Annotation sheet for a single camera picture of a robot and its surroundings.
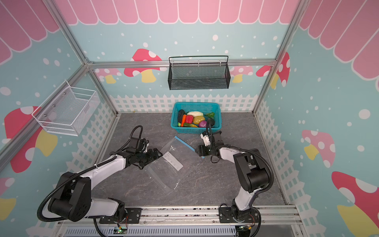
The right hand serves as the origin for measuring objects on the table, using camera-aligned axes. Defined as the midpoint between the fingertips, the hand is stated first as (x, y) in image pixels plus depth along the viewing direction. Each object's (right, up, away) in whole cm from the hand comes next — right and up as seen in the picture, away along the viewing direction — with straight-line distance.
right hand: (199, 149), depth 95 cm
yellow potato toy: (-1, +20, +14) cm, 24 cm away
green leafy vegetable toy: (+10, +24, +21) cm, 33 cm away
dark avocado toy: (+9, +18, +14) cm, 25 cm away
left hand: (-25, -5, -7) cm, 27 cm away
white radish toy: (-2, +25, +20) cm, 32 cm away
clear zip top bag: (-13, -6, -3) cm, 15 cm away
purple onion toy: (+3, +16, +11) cm, 20 cm away
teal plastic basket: (+4, +30, +21) cm, 37 cm away
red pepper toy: (-7, +20, +14) cm, 25 cm away
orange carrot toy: (-11, +21, +17) cm, 29 cm away
